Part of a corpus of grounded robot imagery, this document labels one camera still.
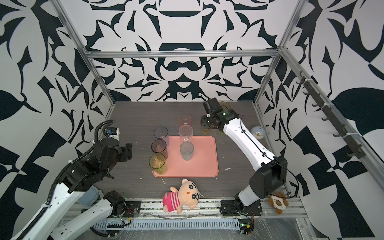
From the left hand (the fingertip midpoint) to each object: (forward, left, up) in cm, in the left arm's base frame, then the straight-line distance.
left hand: (123, 142), depth 68 cm
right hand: (+14, -40, -3) cm, 42 cm away
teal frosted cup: (+7, -28, -21) cm, 35 cm away
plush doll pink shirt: (-19, -29, -18) cm, 39 cm away
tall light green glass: (-2, -12, -17) cm, 21 cm away
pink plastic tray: (-1, -38, -27) cm, 47 cm away
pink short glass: (+28, -27, -20) cm, 44 cm away
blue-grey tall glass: (+13, -14, -13) cm, 23 cm away
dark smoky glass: (+8, -12, -19) cm, 24 cm away
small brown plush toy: (-22, -72, -23) cm, 79 cm away
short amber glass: (+20, -41, -23) cm, 51 cm away
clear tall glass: (+13, -28, -13) cm, 33 cm away
